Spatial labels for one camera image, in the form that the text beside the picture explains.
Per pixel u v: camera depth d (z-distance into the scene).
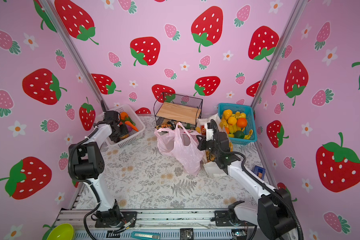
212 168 0.76
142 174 0.90
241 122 1.07
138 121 1.05
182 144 0.70
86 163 0.53
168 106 1.05
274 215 0.40
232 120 1.07
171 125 1.03
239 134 0.98
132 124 1.11
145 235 0.70
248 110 1.11
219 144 0.60
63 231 0.70
